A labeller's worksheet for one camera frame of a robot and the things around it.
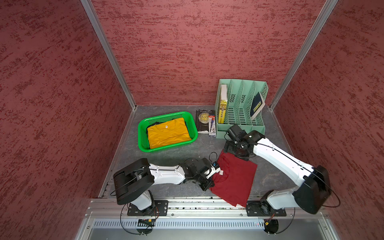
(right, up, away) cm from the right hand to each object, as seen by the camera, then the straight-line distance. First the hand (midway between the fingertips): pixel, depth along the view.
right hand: (231, 155), depth 81 cm
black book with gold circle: (-15, +21, +30) cm, 39 cm away
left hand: (-11, -17, -1) cm, 21 cm away
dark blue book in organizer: (+24, +30, +23) cm, 45 cm away
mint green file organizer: (+17, +34, +38) cm, 53 cm away
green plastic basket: (-53, +4, +11) cm, 54 cm away
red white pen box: (-8, +16, +24) cm, 30 cm away
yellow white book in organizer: (-3, +29, +9) cm, 30 cm away
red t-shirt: (+2, -15, +2) cm, 15 cm away
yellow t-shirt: (-39, +10, +20) cm, 45 cm away
